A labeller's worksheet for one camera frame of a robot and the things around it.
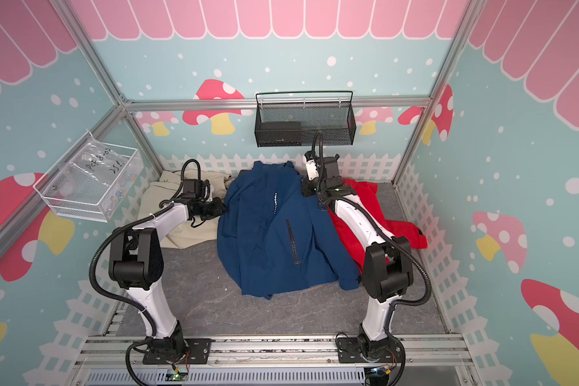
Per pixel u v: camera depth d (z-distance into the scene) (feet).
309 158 2.50
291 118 3.25
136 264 1.70
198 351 2.44
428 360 2.39
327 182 2.21
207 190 2.85
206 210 2.81
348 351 2.42
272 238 3.01
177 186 3.54
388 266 1.57
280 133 2.86
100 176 2.34
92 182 2.37
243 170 3.86
